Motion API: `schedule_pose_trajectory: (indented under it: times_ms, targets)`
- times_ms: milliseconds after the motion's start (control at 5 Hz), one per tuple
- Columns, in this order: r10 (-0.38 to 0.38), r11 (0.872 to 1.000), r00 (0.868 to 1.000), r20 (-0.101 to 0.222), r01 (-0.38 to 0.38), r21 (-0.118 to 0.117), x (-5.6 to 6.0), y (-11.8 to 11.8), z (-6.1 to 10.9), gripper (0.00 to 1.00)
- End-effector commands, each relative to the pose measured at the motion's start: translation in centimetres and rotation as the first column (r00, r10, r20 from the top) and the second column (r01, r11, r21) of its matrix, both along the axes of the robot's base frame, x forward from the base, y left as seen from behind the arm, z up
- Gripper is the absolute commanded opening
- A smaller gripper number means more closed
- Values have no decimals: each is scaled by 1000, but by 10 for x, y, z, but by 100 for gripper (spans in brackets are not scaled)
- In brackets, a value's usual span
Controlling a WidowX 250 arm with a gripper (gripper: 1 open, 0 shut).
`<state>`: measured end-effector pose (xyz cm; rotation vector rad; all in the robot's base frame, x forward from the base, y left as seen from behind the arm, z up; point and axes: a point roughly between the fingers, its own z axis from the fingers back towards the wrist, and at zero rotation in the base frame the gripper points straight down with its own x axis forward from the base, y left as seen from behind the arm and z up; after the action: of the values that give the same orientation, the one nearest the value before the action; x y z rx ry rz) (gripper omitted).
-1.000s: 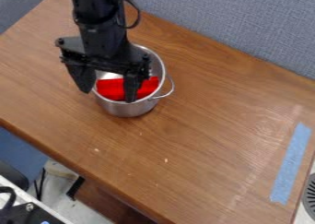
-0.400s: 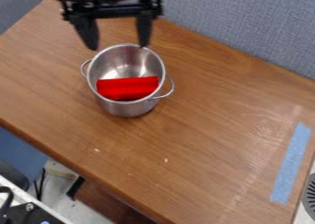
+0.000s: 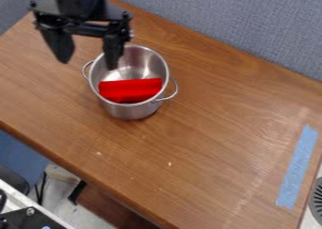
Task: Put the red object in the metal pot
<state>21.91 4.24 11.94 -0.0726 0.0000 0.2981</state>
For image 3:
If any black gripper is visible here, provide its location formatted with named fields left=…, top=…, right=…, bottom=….
left=31, top=0, right=133, bottom=71

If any stainless steel pot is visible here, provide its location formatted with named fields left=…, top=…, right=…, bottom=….
left=82, top=44, right=180, bottom=120

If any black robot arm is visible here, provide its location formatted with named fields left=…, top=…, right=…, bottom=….
left=30, top=0, right=133, bottom=70

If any red block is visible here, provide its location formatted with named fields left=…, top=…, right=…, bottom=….
left=98, top=78, right=162, bottom=104

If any black chair base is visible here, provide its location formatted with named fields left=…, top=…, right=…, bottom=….
left=0, top=165, right=31, bottom=195

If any black device with screw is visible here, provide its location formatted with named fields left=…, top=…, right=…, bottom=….
left=0, top=206, right=67, bottom=229

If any blue tape strip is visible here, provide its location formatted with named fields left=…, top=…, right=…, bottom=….
left=276, top=125, right=320, bottom=209

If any grey round vent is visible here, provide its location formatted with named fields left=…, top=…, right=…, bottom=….
left=311, top=177, right=322, bottom=226

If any black cable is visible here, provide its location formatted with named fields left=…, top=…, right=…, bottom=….
left=34, top=171, right=49, bottom=205

